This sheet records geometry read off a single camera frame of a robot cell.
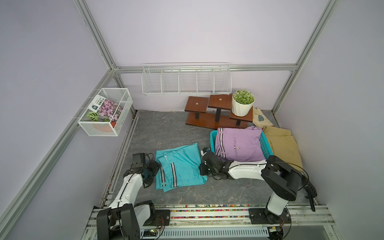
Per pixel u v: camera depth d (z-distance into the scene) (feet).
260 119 3.77
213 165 2.27
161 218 2.37
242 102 2.85
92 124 2.40
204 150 2.71
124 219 1.32
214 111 3.31
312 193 2.63
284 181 1.51
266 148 2.90
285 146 3.24
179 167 2.90
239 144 3.09
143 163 2.37
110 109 2.48
